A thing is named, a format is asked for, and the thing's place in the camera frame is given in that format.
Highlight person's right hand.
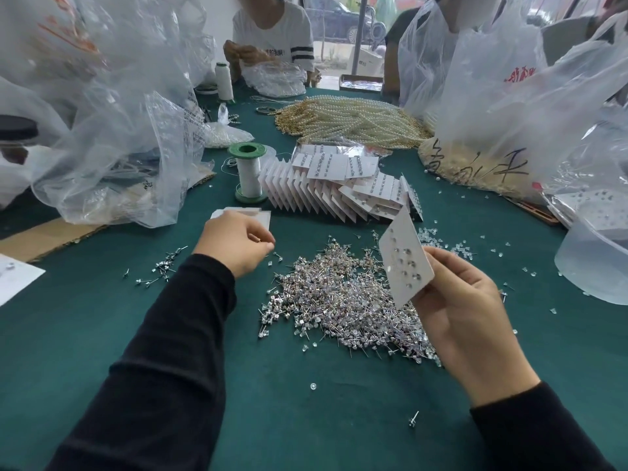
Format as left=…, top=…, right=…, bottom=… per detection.
left=411, top=245, right=542, bottom=409

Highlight person's left hand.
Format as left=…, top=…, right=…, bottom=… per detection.
left=192, top=210, right=277, bottom=281

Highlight stack of white cards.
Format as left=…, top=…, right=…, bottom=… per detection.
left=209, top=206, right=272, bottom=231

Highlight small scatter of silver studs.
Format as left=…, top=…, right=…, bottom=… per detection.
left=122, top=245, right=190, bottom=286

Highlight clear plastic earring backs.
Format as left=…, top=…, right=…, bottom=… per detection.
left=417, top=226, right=521, bottom=309

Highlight white earring card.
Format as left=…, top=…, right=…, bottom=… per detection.
left=377, top=205, right=436, bottom=311

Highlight row of white cards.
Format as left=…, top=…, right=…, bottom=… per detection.
left=257, top=144, right=425, bottom=224

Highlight pile of silver stud earrings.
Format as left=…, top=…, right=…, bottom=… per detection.
left=257, top=235, right=442, bottom=368

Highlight large white studded card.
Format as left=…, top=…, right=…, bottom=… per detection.
left=0, top=253, right=46, bottom=307

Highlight person's left forearm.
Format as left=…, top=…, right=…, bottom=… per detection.
left=46, top=253, right=239, bottom=471

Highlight person's right forearm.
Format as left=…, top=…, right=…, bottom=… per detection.
left=470, top=381, right=617, bottom=471

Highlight green spool of white thread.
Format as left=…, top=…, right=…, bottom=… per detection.
left=228, top=141, right=270, bottom=204

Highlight small bag of pearls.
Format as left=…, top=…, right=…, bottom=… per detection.
left=201, top=103, right=256, bottom=148

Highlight orange and black tool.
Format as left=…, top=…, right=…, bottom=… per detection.
left=508, top=196, right=561, bottom=226

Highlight large clear plastic bag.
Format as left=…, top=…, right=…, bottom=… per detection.
left=29, top=90, right=217, bottom=229

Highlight clear plastic bowl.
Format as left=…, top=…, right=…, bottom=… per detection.
left=554, top=208, right=628, bottom=305

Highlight white thread cone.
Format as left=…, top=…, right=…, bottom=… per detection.
left=215, top=62, right=236, bottom=103

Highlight pile of pearl strands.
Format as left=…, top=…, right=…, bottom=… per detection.
left=254, top=95, right=435, bottom=150

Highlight brown cardboard sheet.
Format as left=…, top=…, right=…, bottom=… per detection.
left=0, top=218, right=109, bottom=263

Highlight heap of clear plastic bags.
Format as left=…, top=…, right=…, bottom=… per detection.
left=539, top=107, right=628, bottom=229

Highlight translucent white plastic bag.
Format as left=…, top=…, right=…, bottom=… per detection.
left=0, top=75, right=72, bottom=209

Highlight white handwritten plastic bag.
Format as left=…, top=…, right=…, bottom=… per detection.
left=397, top=0, right=628, bottom=201

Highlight white red-printed plastic bag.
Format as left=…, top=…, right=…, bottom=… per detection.
left=0, top=0, right=217, bottom=103

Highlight dark parked car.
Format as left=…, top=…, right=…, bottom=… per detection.
left=309, top=0, right=389, bottom=44

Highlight black-lidded jar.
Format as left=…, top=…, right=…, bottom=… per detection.
left=0, top=116, right=39, bottom=165

